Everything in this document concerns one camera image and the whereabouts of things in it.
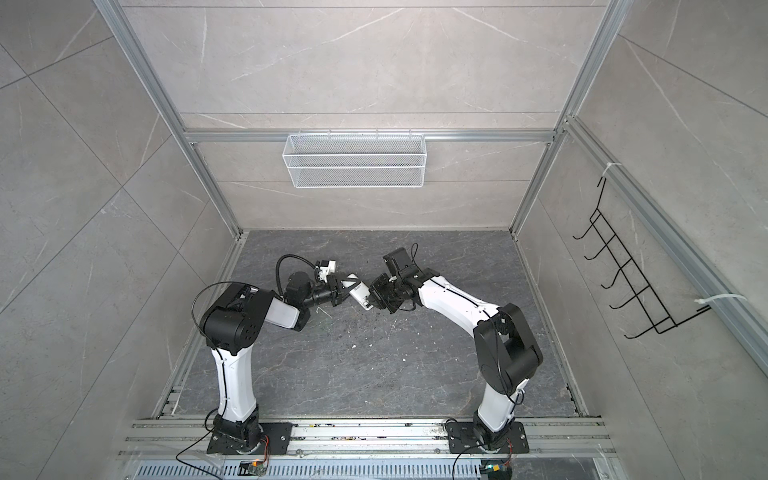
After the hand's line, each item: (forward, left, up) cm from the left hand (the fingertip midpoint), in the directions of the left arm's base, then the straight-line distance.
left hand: (360, 278), depth 91 cm
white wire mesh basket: (+37, +2, +18) cm, 41 cm away
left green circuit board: (-46, +25, -12) cm, 54 cm away
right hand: (-7, -1, +1) cm, 7 cm away
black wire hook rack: (-26, -64, +21) cm, 72 cm away
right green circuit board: (-49, -33, -12) cm, 60 cm away
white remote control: (-4, 0, -2) cm, 5 cm away
